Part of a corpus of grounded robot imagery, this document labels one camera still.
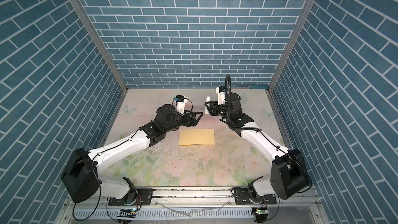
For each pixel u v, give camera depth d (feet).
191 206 2.36
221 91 2.35
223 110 2.25
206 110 2.61
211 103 2.63
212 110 2.32
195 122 2.27
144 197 2.41
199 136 3.09
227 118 2.05
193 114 2.23
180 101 2.24
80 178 1.34
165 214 2.53
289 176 1.37
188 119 2.23
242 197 2.41
